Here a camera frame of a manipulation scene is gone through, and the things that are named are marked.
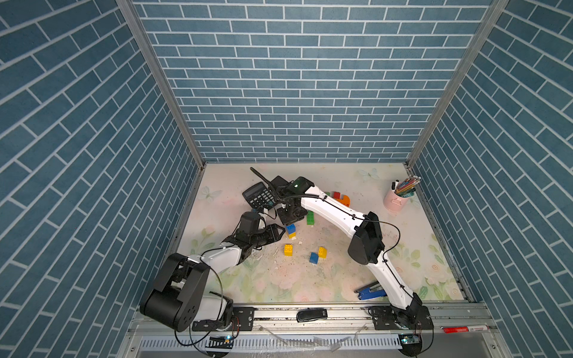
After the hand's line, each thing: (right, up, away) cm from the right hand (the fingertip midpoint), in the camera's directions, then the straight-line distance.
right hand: (289, 222), depth 88 cm
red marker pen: (+54, -33, -16) cm, 65 cm away
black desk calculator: (-15, +10, +16) cm, 24 cm away
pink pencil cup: (+45, +7, +8) cm, 47 cm away
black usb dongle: (+8, -28, -16) cm, 33 cm away
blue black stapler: (+30, -23, -10) cm, 39 cm away
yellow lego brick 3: (+13, -12, 0) cm, 18 cm away
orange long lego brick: (+26, +7, +14) cm, 30 cm away
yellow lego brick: (+1, -6, +5) cm, 8 cm away
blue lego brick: (+1, -3, +1) cm, 3 cm away
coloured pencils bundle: (+50, +13, +6) cm, 52 cm away
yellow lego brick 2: (0, -11, -2) cm, 11 cm away
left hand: (-1, -4, 0) cm, 4 cm away
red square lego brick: (+22, +10, +17) cm, 29 cm away
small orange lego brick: (+27, +8, +16) cm, 32 cm away
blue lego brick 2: (+10, -14, -2) cm, 17 cm away
